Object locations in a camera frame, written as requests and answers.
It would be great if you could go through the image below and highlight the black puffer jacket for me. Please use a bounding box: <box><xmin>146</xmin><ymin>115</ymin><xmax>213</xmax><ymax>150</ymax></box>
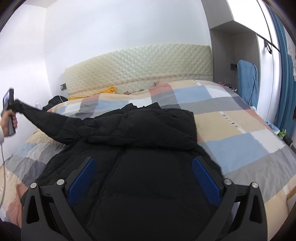
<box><xmin>13</xmin><ymin>100</ymin><xmax>221</xmax><ymax>240</ymax></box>

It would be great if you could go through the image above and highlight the light blue clothes heap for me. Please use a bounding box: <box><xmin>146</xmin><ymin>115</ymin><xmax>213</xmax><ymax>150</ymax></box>
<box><xmin>265</xmin><ymin>120</ymin><xmax>280</xmax><ymax>135</ymax></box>

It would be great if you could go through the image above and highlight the person's left hand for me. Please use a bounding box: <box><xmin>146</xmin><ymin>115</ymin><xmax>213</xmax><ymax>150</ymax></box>
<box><xmin>1</xmin><ymin>109</ymin><xmax>18</xmax><ymax>138</ymax></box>

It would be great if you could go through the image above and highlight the white spray bottle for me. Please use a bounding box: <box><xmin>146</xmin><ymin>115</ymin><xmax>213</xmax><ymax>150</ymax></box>
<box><xmin>35</xmin><ymin>101</ymin><xmax>41</xmax><ymax>109</ymax></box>

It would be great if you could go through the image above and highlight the plaid patchwork bed quilt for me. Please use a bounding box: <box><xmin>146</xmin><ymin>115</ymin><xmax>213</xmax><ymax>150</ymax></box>
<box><xmin>1</xmin><ymin>80</ymin><xmax>295</xmax><ymax>229</ymax></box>

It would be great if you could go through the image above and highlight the yellow pillow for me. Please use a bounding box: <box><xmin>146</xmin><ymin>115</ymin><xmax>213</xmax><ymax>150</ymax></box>
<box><xmin>68</xmin><ymin>86</ymin><xmax>116</xmax><ymax>101</ymax></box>

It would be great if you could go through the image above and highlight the blue curtain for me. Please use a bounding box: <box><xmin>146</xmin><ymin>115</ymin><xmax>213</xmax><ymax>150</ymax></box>
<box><xmin>267</xmin><ymin>7</ymin><xmax>295</xmax><ymax>137</ymax></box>

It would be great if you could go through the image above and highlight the cream quilted headboard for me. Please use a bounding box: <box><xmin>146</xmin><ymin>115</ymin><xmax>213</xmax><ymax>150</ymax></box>
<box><xmin>64</xmin><ymin>44</ymin><xmax>214</xmax><ymax>97</ymax></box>

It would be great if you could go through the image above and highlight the blue towel-covered chair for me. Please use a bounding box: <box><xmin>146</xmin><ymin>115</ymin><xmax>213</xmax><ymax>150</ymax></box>
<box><xmin>237</xmin><ymin>60</ymin><xmax>259</xmax><ymax>108</ymax></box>

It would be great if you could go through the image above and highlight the white grey wardrobe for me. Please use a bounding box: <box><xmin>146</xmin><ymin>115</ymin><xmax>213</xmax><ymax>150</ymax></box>
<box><xmin>202</xmin><ymin>1</ymin><xmax>281</xmax><ymax>122</ymax></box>

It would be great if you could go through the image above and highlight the wall socket with charger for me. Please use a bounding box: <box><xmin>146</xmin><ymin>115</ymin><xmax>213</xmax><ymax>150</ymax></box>
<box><xmin>60</xmin><ymin>83</ymin><xmax>67</xmax><ymax>91</ymax></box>

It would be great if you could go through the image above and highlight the black door handle hook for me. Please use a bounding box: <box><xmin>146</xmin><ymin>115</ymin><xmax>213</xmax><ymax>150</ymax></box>
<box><xmin>264</xmin><ymin>40</ymin><xmax>273</xmax><ymax>54</ymax></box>

